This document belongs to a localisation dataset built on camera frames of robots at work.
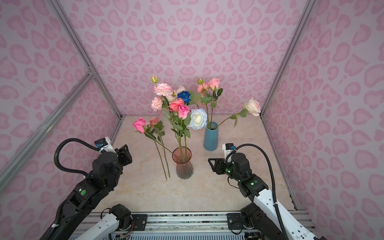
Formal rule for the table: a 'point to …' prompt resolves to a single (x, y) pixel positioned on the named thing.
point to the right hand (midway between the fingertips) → (212, 160)
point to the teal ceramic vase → (211, 136)
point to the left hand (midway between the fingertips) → (124, 145)
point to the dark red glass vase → (181, 156)
